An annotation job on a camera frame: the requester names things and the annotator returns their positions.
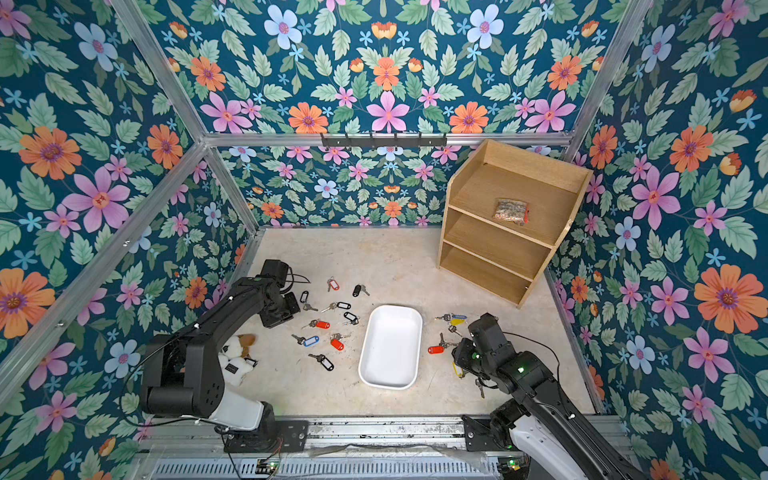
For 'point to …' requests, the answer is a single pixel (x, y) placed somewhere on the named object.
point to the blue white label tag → (451, 316)
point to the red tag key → (318, 323)
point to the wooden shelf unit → (504, 259)
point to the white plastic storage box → (391, 347)
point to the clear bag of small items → (512, 211)
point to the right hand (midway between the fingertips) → (453, 352)
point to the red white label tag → (332, 283)
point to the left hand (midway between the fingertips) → (296, 312)
